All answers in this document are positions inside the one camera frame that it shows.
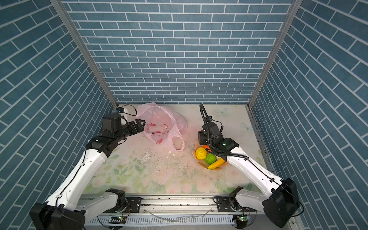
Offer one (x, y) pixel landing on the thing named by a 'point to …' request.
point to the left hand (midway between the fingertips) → (140, 122)
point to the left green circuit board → (118, 219)
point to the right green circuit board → (243, 217)
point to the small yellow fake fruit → (201, 153)
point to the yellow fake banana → (216, 164)
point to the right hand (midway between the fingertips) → (201, 131)
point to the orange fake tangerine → (206, 146)
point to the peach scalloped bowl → (202, 162)
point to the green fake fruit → (210, 158)
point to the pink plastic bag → (162, 124)
